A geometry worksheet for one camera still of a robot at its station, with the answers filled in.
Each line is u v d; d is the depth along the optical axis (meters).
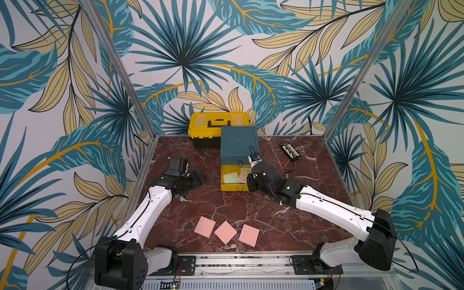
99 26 0.72
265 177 0.56
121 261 0.38
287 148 1.13
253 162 0.67
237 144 0.88
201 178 0.74
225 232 0.80
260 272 0.73
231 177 0.91
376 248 0.39
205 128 1.00
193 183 0.73
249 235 0.82
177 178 0.62
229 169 0.97
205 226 0.83
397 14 0.70
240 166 0.83
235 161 0.85
